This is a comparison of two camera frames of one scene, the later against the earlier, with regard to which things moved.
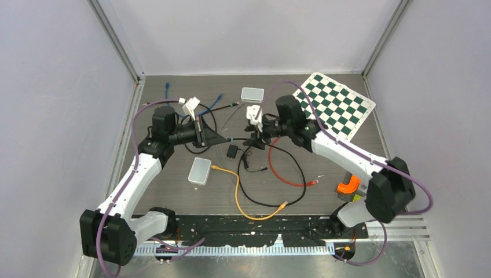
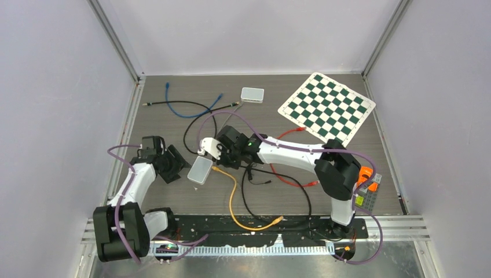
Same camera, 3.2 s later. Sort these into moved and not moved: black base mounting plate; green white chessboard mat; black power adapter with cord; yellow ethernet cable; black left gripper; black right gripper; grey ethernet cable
Moved: black right gripper; black left gripper; black power adapter with cord; yellow ethernet cable
Not moved: grey ethernet cable; green white chessboard mat; black base mounting plate
